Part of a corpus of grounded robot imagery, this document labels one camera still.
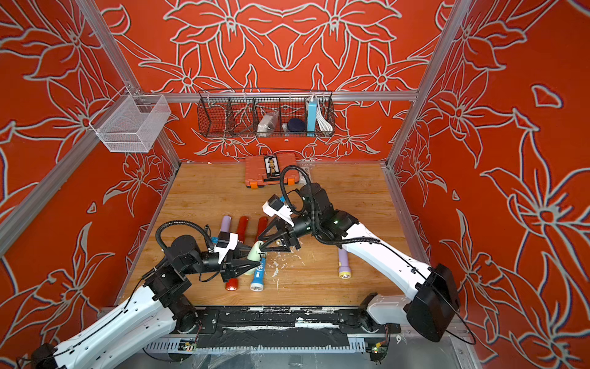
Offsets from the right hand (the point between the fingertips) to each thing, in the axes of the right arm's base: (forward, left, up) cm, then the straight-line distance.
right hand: (260, 247), depth 59 cm
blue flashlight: (+1, +4, -26) cm, 27 cm away
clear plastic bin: (+50, +59, +4) cm, 77 cm away
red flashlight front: (-2, +13, -27) cm, 30 cm away
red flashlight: (+20, +14, -27) cm, 37 cm away
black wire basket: (+61, +5, +2) cm, 61 cm away
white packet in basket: (+52, +3, +2) cm, 52 cm away
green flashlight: (-1, +2, -2) cm, 3 cm away
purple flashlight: (+22, +21, -27) cm, 40 cm away
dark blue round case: (+56, -8, -1) cm, 57 cm away
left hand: (0, +1, -5) cm, 6 cm away
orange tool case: (+49, +6, -21) cm, 54 cm away
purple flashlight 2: (+4, -27, -26) cm, 38 cm away
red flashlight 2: (+24, +5, -29) cm, 38 cm away
